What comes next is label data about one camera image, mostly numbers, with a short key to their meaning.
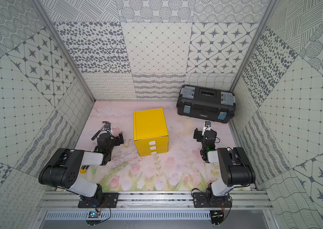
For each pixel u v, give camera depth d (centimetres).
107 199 73
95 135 99
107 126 83
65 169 46
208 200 67
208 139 71
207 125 81
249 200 76
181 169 86
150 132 76
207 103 98
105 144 73
